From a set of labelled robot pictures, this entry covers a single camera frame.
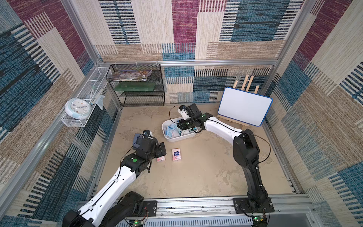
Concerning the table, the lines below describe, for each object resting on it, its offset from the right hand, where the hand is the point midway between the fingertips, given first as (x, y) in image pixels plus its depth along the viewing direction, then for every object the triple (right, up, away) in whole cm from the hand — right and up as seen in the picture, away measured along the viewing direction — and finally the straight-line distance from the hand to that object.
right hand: (178, 124), depth 94 cm
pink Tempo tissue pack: (-10, -22, -4) cm, 25 cm away
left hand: (-11, -12, -13) cm, 21 cm away
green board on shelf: (-33, +27, +14) cm, 45 cm away
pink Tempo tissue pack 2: (-1, -19, -4) cm, 20 cm away
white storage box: (+1, -9, +1) cm, 9 cm away
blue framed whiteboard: (+43, +11, -4) cm, 44 cm away
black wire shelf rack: (-28, +20, +25) cm, 43 cm away
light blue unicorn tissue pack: (-6, -4, +3) cm, 8 cm away
